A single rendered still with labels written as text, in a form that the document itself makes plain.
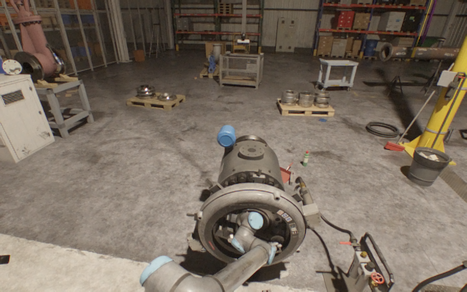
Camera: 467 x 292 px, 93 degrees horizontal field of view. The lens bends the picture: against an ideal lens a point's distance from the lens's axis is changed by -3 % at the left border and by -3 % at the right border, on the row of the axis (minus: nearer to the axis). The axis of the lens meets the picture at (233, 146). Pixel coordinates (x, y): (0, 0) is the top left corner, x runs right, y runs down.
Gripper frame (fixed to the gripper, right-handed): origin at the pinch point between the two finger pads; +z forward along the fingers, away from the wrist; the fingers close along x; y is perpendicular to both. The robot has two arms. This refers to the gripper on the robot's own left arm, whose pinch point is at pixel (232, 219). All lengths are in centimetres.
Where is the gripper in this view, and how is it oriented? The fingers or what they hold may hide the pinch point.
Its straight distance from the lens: 163.0
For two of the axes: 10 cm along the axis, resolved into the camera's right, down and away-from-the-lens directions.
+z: -4.1, 2.6, 8.7
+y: 1.8, -9.2, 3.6
